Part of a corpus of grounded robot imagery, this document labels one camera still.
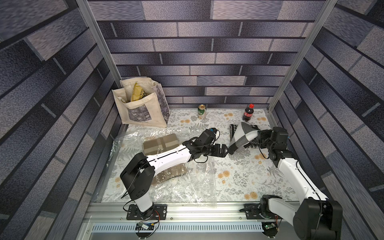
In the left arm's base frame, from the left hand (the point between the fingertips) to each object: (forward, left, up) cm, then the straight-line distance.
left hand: (223, 150), depth 79 cm
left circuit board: (-33, +40, -17) cm, 54 cm away
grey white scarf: (+12, -15, -1) cm, 19 cm away
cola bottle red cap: (+34, -23, -6) cm, 42 cm away
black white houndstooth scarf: (+11, -24, -12) cm, 29 cm away
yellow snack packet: (+38, +54, +8) cm, 67 cm away
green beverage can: (+36, +11, -6) cm, 38 cm away
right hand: (+12, -20, +4) cm, 24 cm away
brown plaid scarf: (+11, +41, -13) cm, 45 cm away
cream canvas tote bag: (+30, +45, -1) cm, 54 cm away
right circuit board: (-33, -22, -19) cm, 44 cm away
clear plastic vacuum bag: (-14, +17, -13) cm, 26 cm away
